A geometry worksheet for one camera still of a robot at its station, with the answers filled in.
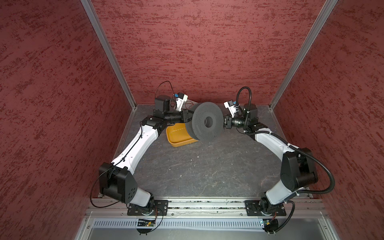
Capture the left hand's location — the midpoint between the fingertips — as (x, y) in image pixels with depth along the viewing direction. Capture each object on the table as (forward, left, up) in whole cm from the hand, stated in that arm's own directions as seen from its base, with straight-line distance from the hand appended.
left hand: (196, 117), depth 74 cm
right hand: (+2, -10, -6) cm, 12 cm away
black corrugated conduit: (-11, -26, +3) cm, 28 cm away
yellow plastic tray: (+7, +12, -28) cm, 31 cm away
